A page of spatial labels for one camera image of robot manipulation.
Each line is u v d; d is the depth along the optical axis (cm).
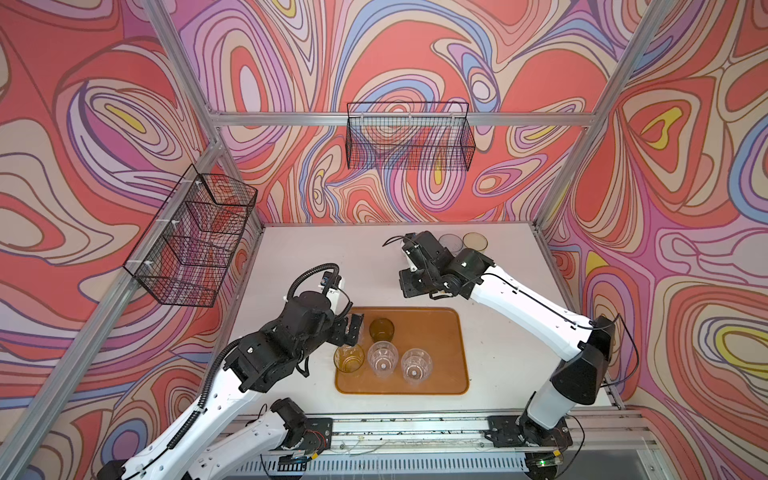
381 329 87
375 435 75
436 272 55
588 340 43
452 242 99
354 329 60
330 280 57
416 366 84
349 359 84
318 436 72
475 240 97
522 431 66
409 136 96
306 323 47
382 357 84
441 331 91
